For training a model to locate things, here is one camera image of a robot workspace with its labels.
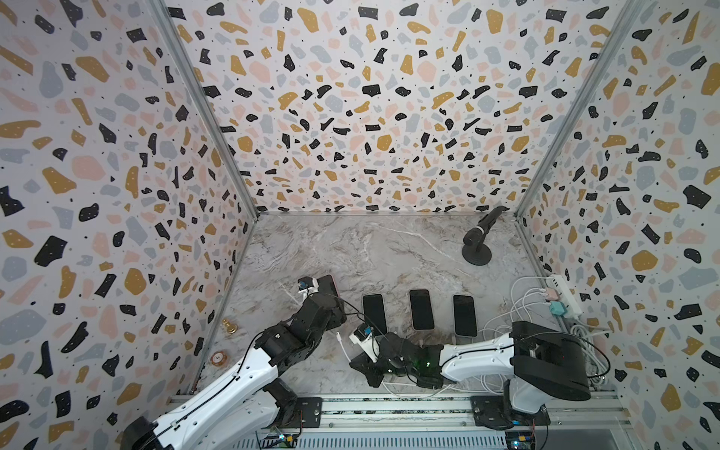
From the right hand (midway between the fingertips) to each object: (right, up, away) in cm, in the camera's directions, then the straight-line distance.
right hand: (351, 368), depth 75 cm
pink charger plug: (+68, +16, +22) cm, 73 cm away
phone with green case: (+6, +10, +18) cm, 22 cm away
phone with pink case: (-8, +22, +5) cm, 23 cm away
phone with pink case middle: (+22, +11, +17) cm, 30 cm away
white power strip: (+71, +11, +17) cm, 74 cm away
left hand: (-4, +16, +4) cm, 17 cm away
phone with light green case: (+36, +9, +18) cm, 41 cm away
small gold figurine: (-39, +7, +13) cm, 41 cm away
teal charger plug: (+68, +11, +20) cm, 72 cm away
